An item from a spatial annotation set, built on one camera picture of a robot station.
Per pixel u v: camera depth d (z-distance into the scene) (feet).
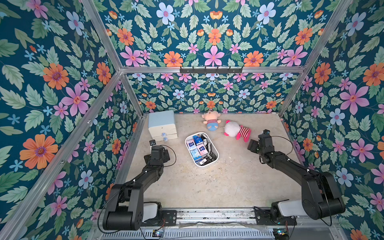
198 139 3.23
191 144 3.13
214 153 3.04
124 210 1.39
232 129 3.33
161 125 3.09
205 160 2.88
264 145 2.27
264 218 2.41
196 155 2.97
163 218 2.40
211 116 3.61
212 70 3.05
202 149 3.05
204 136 3.23
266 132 2.63
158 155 2.27
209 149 3.05
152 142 2.57
